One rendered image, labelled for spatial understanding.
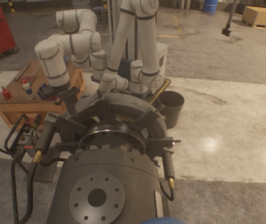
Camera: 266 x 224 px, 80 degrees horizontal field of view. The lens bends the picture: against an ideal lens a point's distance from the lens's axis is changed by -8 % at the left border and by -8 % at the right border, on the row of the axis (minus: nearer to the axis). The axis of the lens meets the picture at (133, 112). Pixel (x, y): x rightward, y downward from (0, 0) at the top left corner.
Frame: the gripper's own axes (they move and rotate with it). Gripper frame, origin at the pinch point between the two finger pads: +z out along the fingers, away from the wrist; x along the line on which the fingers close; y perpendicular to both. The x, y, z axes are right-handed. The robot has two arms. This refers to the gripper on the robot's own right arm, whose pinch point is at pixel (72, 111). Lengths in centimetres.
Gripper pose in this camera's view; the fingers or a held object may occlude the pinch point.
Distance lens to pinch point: 86.5
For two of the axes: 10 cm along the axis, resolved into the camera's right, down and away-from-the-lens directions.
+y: 6.9, -5.3, 4.9
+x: -7.1, -4.3, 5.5
